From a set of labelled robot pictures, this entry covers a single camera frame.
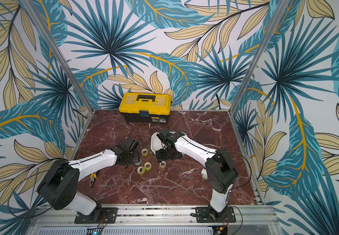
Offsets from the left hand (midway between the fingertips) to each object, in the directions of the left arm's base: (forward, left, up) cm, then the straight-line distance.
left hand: (134, 160), depth 90 cm
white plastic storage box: (+14, -12, -2) cm, 18 cm away
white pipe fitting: (-8, -42, +1) cm, 42 cm away
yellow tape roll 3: (-2, -17, -2) cm, 18 cm away
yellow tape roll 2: (-3, -8, -2) cm, 9 cm away
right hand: (0, -19, +4) cm, 20 cm away
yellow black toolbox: (+32, -4, +13) cm, 35 cm away
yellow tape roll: (+7, -5, -2) cm, 9 cm away
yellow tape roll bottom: (-6, -5, -2) cm, 7 cm away
